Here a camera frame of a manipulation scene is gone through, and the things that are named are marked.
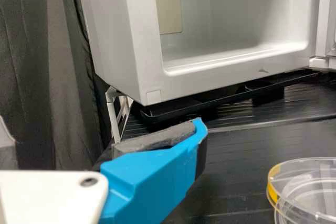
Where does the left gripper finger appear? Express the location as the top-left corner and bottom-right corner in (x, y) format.
(98, 117), (209, 224)

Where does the white incubator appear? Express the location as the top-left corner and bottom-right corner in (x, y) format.
(69, 0), (320, 105)

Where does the petri dish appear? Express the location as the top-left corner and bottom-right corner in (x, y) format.
(267, 156), (336, 224)

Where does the incubator door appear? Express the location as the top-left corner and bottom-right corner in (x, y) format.
(308, 0), (336, 70)

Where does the black tray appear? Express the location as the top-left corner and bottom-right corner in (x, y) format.
(139, 69), (325, 132)

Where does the black platform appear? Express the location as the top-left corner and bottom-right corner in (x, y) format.
(94, 70), (336, 224)

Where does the white metal frame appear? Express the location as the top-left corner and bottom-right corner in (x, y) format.
(104, 87), (133, 143)

